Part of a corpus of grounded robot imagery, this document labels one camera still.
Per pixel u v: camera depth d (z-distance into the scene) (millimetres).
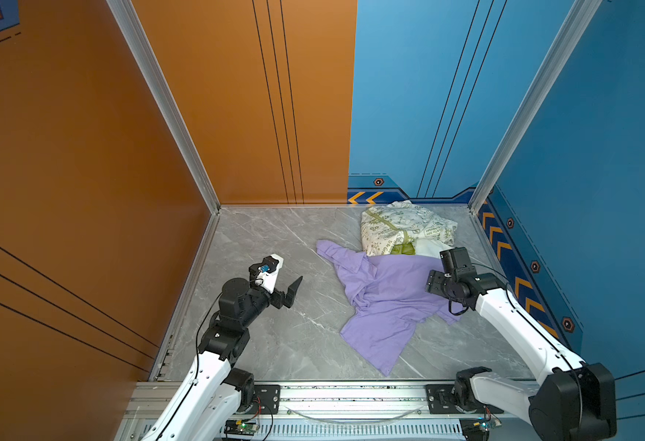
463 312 644
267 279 638
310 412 725
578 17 703
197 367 502
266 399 729
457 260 645
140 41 740
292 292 671
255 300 624
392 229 998
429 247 973
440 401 724
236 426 710
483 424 696
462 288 581
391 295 896
